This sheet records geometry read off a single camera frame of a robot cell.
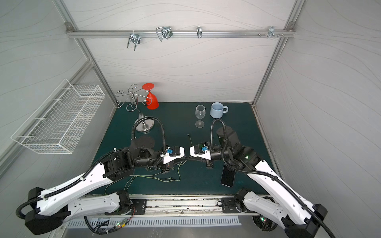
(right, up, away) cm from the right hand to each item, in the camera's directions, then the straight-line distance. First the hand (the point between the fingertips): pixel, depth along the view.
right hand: (189, 154), depth 62 cm
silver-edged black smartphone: (+22, -19, +22) cm, 36 cm away
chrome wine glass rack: (-36, +10, +45) cm, 58 cm away
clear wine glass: (+6, +19, +36) cm, 41 cm away
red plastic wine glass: (-26, +27, +34) cm, 51 cm away
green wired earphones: (-20, -19, +21) cm, 34 cm away
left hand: (-3, 0, -3) cm, 4 cm away
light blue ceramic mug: (+20, +22, +47) cm, 56 cm away
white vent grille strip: (-17, -31, +1) cm, 35 cm away
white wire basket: (-61, +14, +7) cm, 63 cm away
